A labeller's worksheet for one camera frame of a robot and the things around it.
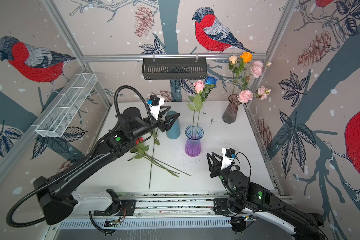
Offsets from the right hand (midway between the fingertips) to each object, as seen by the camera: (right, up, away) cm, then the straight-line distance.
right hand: (206, 157), depth 69 cm
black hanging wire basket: (-30, +54, +38) cm, 72 cm away
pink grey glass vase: (+23, +20, +38) cm, 48 cm away
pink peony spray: (+23, +30, +12) cm, 40 cm away
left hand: (-15, +22, -7) cm, 28 cm away
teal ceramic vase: (-17, +8, +31) cm, 36 cm away
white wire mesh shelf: (-74, +25, +9) cm, 79 cm away
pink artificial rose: (-3, +25, +6) cm, 26 cm away
